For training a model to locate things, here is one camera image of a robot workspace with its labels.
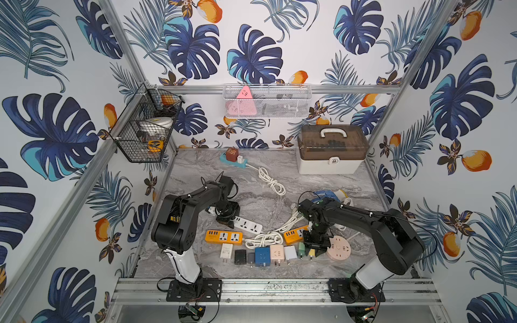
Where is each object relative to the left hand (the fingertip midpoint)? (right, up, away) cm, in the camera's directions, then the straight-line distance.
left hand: (239, 215), depth 91 cm
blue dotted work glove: (+40, +8, +11) cm, 42 cm away
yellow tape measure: (-33, +30, -10) cm, 46 cm away
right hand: (+30, -13, -10) cm, 34 cm away
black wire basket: (-40, +37, -7) cm, 55 cm away
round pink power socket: (+42, -11, -10) cm, 44 cm away
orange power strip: (-10, -8, -6) cm, 14 cm away
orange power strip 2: (+24, -7, -6) cm, 26 cm away
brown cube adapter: (-5, +29, +16) cm, 34 cm away
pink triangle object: (+2, +50, +1) cm, 50 cm away
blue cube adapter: (+10, -13, -13) cm, 21 cm away
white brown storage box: (+42, +31, +2) cm, 52 cm away
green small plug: (+26, -11, -11) cm, 30 cm away
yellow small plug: (+30, -12, -11) cm, 34 cm away
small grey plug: (+6, -14, -12) cm, 19 cm away
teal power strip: (-12, +27, +22) cm, 37 cm away
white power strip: (+4, -3, -3) cm, 6 cm away
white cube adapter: (+22, -13, -9) cm, 27 cm away
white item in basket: (-32, +38, -12) cm, 51 cm away
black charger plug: (+2, -14, -10) cm, 18 cm away
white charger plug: (-4, -13, -9) cm, 16 cm away
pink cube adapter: (+16, -11, -13) cm, 24 cm away
